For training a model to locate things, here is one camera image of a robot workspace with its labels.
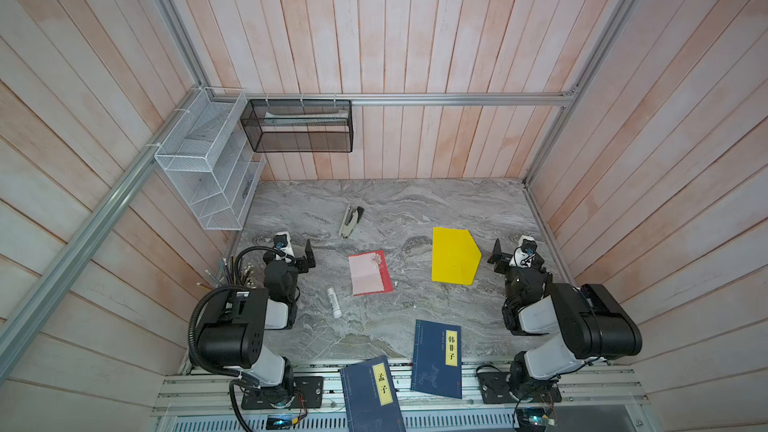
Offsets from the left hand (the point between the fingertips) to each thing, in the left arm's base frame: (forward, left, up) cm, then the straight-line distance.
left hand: (295, 245), depth 91 cm
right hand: (0, -67, +3) cm, 67 cm away
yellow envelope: (+2, -53, -11) cm, 54 cm away
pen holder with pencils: (-11, +16, +3) cm, 20 cm away
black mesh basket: (+44, +3, +14) cm, 46 cm away
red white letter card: (-5, -23, -10) cm, 26 cm away
